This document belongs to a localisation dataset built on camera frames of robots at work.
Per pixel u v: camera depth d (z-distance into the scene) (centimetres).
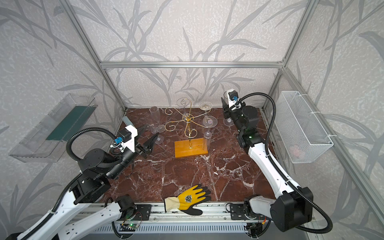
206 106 77
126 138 42
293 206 38
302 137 62
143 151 50
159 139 102
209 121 69
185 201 74
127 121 110
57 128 68
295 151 73
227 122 85
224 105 64
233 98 57
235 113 61
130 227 71
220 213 76
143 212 74
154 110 93
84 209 43
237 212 74
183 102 77
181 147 95
